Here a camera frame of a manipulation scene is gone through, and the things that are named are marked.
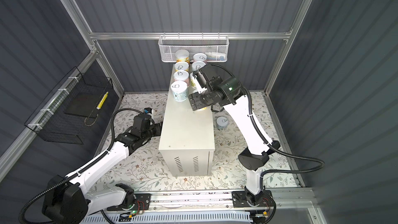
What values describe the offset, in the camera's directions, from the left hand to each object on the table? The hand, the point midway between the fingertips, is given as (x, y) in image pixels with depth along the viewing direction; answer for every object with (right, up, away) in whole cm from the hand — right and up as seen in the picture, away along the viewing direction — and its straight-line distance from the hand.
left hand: (160, 124), depth 84 cm
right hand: (+21, +12, -16) cm, 30 cm away
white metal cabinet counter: (+17, -4, -28) cm, 33 cm away
